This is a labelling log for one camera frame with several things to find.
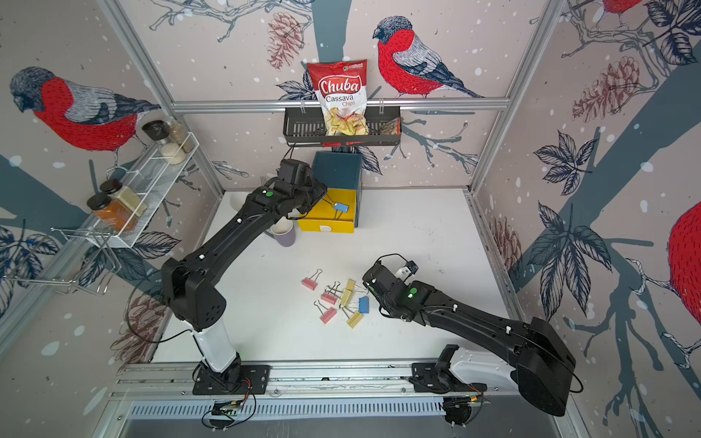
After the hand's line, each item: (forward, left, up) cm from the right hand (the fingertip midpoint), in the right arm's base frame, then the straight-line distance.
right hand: (370, 283), depth 82 cm
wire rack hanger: (-7, +72, +14) cm, 74 cm away
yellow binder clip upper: (0, +8, -7) cm, 11 cm away
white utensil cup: (+29, +49, +6) cm, 58 cm away
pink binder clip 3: (-6, +14, -10) cm, 18 cm away
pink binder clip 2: (+1, +13, -10) cm, 16 cm away
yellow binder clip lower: (-7, +5, -9) cm, 13 cm away
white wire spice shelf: (+21, +68, +22) cm, 75 cm away
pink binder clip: (+4, +20, -10) cm, 23 cm away
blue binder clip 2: (+25, +10, +7) cm, 28 cm away
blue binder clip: (-3, +2, -10) cm, 11 cm away
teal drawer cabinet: (+38, +12, +13) cm, 41 cm away
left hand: (+24, +13, +20) cm, 33 cm away
